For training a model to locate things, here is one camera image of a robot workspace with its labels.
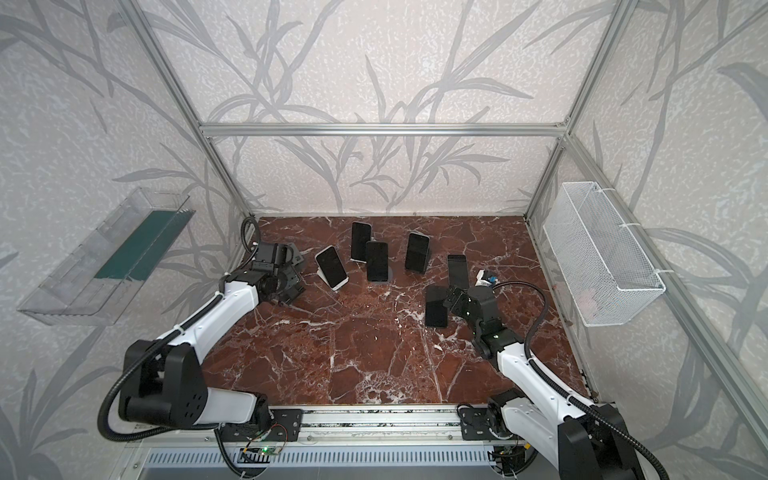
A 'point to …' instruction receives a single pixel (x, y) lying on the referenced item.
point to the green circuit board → (268, 450)
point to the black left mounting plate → (285, 427)
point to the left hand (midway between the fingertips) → (293, 267)
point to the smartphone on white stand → (331, 266)
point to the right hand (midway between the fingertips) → (458, 282)
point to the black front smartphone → (457, 271)
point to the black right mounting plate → (476, 423)
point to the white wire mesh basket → (601, 267)
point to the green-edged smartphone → (417, 252)
